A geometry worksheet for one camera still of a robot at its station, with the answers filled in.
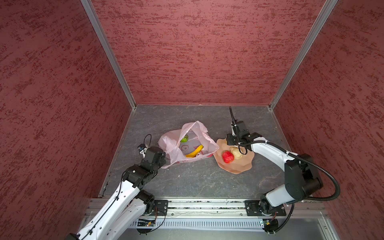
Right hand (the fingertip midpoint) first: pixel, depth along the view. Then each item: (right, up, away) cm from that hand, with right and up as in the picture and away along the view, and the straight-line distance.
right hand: (229, 141), depth 91 cm
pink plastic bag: (-25, -2, +7) cm, 26 cm away
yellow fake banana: (-22, -8, +3) cm, 24 cm away
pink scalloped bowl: (+4, -14, -4) cm, 16 cm away
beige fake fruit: (+3, -6, -4) cm, 8 cm away
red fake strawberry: (-2, -9, -6) cm, 11 cm away
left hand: (-40, -9, -12) cm, 43 cm away
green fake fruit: (-29, +1, +3) cm, 29 cm away
